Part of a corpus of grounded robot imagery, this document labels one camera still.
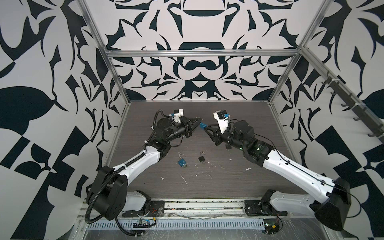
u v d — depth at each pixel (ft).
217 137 2.05
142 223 2.39
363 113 1.80
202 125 2.32
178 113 2.42
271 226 2.34
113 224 2.32
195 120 2.37
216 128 2.08
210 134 2.21
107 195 1.36
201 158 2.99
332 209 1.24
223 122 1.98
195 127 2.30
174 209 2.49
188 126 2.14
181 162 2.93
